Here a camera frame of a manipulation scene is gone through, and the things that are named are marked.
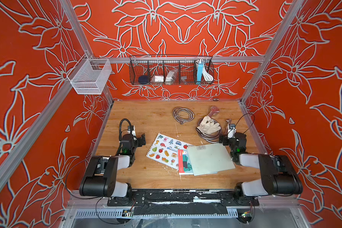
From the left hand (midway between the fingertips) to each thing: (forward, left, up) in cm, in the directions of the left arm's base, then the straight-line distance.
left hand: (136, 133), depth 93 cm
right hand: (+5, -59, +2) cm, 60 cm away
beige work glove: (+12, -50, -3) cm, 51 cm away
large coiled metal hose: (+3, -52, -4) cm, 52 cm away
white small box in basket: (+25, -14, +27) cm, 39 cm away
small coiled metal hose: (+22, -31, -4) cm, 38 cm away
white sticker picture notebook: (-9, -20, -5) cm, 22 cm away
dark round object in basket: (+29, -3, +23) cm, 37 cm away
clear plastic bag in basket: (+29, -21, +26) cm, 44 cm away
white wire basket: (+26, +33, +26) cm, 50 cm away
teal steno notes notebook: (-18, -33, -5) cm, 38 cm away
